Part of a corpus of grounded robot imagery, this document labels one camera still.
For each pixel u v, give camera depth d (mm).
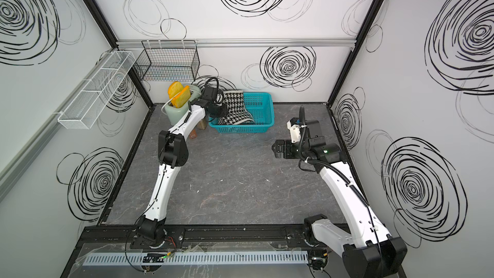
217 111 952
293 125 659
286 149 641
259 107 1156
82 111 711
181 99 955
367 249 366
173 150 657
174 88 979
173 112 991
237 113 1080
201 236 754
